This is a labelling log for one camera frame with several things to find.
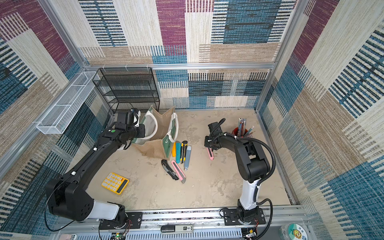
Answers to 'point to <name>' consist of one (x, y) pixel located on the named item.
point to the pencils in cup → (242, 131)
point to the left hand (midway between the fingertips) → (143, 128)
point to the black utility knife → (167, 167)
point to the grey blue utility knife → (187, 157)
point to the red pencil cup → (235, 131)
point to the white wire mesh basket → (59, 117)
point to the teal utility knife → (178, 152)
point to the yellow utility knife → (174, 149)
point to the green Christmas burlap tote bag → (161, 130)
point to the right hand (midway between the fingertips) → (211, 145)
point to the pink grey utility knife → (178, 171)
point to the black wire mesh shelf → (128, 88)
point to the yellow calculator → (115, 182)
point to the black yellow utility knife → (184, 145)
